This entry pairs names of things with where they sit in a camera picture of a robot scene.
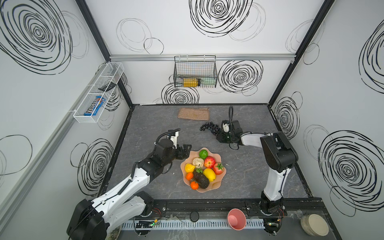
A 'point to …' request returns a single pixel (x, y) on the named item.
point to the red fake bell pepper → (210, 162)
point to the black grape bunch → (214, 129)
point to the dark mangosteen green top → (199, 170)
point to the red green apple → (218, 168)
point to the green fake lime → (203, 153)
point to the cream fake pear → (198, 162)
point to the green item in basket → (208, 81)
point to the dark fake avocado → (201, 180)
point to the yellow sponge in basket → (190, 82)
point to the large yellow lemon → (210, 174)
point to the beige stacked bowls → (314, 225)
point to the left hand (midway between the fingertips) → (186, 145)
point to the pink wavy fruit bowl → (202, 170)
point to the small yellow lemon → (189, 168)
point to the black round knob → (194, 216)
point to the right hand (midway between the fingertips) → (217, 136)
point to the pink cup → (236, 219)
